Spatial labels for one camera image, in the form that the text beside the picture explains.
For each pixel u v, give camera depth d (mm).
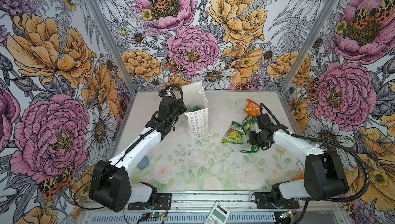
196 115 783
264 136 670
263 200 740
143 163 832
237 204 742
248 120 1011
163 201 739
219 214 703
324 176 433
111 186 407
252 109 1048
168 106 599
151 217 724
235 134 931
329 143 818
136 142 497
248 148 844
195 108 1024
